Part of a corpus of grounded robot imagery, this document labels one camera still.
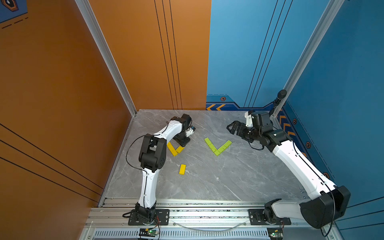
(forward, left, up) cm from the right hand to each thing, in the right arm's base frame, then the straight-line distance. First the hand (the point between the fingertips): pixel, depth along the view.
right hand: (233, 129), depth 78 cm
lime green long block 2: (+4, +9, -25) cm, 27 cm away
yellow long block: (+2, +36, -23) cm, 43 cm away
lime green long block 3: (+3, +3, -24) cm, 25 cm away
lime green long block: (+9, +12, -24) cm, 29 cm away
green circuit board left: (-42, +43, -26) cm, 65 cm away
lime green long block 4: (+7, -1, -24) cm, 25 cm away
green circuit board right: (-42, -19, -28) cm, 53 cm away
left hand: (+9, +30, -22) cm, 38 cm away
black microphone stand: (+20, -29, +7) cm, 36 cm away
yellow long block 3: (-11, +28, -24) cm, 39 cm away
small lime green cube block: (+1, +6, -24) cm, 25 cm away
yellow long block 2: (+2, +31, -23) cm, 39 cm away
